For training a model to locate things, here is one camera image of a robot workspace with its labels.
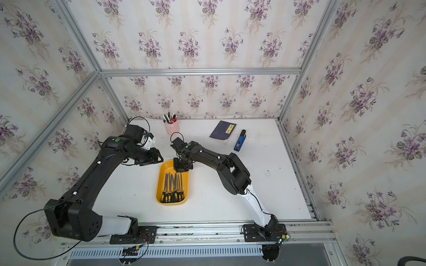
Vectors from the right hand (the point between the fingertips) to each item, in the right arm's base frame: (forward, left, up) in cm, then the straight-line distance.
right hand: (178, 171), depth 90 cm
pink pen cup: (+29, +7, +6) cm, 30 cm away
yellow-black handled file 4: (-11, 0, -1) cm, 11 cm away
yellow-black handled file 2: (-12, +4, -2) cm, 13 cm away
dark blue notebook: (+32, -26, -2) cm, 41 cm away
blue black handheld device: (+23, -37, -1) cm, 44 cm away
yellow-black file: (-11, -4, -1) cm, 12 cm away
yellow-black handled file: (-15, +5, -1) cm, 16 cm away
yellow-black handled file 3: (-10, +2, -3) cm, 10 cm away
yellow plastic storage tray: (+1, +5, +3) cm, 6 cm away
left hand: (-2, +5, +15) cm, 16 cm away
